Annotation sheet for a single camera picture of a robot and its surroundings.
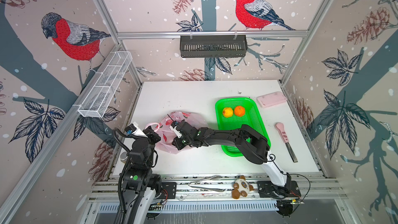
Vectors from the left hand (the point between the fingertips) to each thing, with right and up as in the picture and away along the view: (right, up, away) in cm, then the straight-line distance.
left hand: (149, 124), depth 72 cm
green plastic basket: (+45, +3, +27) cm, 52 cm away
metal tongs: (+31, -28, +6) cm, 42 cm away
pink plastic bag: (+3, -10, +20) cm, 23 cm away
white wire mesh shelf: (-26, +19, +6) cm, 32 cm away
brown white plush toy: (+44, -31, +1) cm, 54 cm away
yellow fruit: (+41, +3, +26) cm, 49 cm away
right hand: (+8, -15, +16) cm, 23 cm away
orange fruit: (+49, +4, +26) cm, 55 cm away
